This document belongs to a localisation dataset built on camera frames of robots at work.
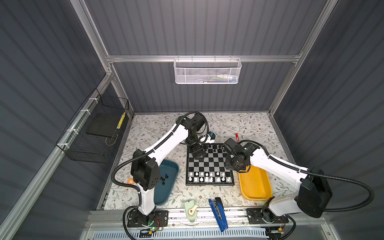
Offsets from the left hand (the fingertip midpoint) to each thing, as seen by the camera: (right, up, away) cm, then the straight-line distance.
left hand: (197, 151), depth 82 cm
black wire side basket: (-54, +9, -10) cm, 55 cm away
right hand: (+18, -10, +1) cm, 21 cm away
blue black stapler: (+11, -30, -7) cm, 33 cm away
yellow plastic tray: (+33, -20, +3) cm, 39 cm away
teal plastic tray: (-18, -15, +10) cm, 25 cm away
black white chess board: (+7, -13, +7) cm, 17 cm away
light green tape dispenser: (-4, -26, -10) cm, 28 cm away
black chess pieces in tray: (-20, -18, +5) cm, 27 cm away
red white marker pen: (+28, +6, +24) cm, 37 cm away
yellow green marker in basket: (-42, +17, -2) cm, 45 cm away
